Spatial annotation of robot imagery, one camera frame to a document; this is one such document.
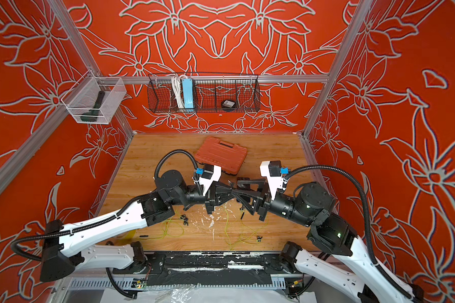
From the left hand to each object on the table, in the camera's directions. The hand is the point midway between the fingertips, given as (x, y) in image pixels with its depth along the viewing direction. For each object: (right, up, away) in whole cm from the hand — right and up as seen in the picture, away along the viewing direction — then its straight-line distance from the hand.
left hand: (239, 190), depth 53 cm
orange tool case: (-1, +8, +47) cm, 48 cm away
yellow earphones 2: (+6, -25, +28) cm, 38 cm away
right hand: (-2, +2, -4) cm, 4 cm away
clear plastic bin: (-68, +36, +37) cm, 86 cm away
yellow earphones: (-28, -22, +29) cm, 46 cm away
